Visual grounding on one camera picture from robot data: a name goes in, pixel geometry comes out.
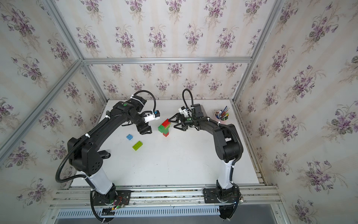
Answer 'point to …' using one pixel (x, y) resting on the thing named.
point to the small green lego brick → (161, 128)
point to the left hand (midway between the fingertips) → (148, 125)
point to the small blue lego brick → (129, 136)
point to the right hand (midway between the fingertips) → (174, 124)
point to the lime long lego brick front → (168, 126)
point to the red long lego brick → (166, 123)
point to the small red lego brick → (166, 135)
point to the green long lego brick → (165, 131)
